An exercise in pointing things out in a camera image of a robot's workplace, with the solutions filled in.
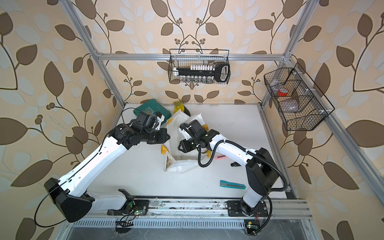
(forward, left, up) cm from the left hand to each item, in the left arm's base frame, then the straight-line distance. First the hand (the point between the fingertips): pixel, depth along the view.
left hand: (168, 134), depth 73 cm
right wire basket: (+11, -66, +8) cm, 67 cm away
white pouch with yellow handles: (-13, -5, -1) cm, 14 cm away
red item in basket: (+23, -61, +7) cm, 66 cm away
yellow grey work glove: (+43, +1, -23) cm, 49 cm away
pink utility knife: (+1, -29, -25) cm, 39 cm away
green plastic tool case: (+40, +20, -22) cm, 50 cm away
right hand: (0, -5, -13) cm, 14 cm away
